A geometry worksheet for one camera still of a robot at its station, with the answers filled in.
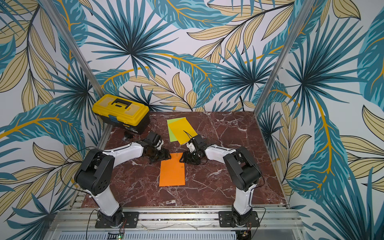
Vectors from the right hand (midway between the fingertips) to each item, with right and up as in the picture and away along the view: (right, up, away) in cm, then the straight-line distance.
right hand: (183, 161), depth 92 cm
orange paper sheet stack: (-7, -6, -2) cm, 9 cm away
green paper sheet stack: (-9, +14, +14) cm, 22 cm away
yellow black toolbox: (-33, +28, +2) cm, 43 cm away
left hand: (-11, +1, 0) cm, 11 cm away
